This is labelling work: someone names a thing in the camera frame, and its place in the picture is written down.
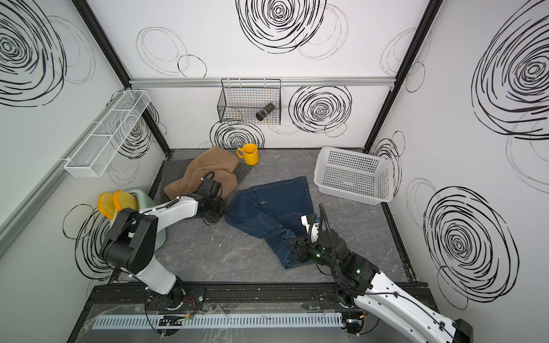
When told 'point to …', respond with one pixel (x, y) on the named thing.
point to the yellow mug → (249, 152)
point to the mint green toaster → (144, 201)
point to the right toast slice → (124, 200)
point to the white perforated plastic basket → (355, 173)
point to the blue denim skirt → (272, 211)
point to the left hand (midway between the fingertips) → (228, 210)
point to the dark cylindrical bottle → (261, 115)
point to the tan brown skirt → (220, 161)
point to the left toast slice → (106, 205)
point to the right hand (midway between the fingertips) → (287, 244)
